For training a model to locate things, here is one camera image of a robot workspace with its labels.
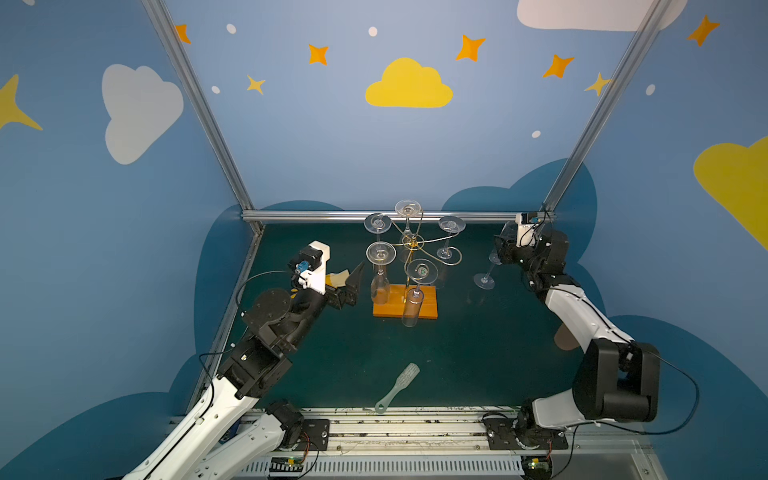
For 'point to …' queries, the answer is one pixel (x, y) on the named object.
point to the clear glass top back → (408, 208)
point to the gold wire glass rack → (415, 242)
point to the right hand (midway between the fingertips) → (508, 233)
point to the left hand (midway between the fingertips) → (339, 252)
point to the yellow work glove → (337, 280)
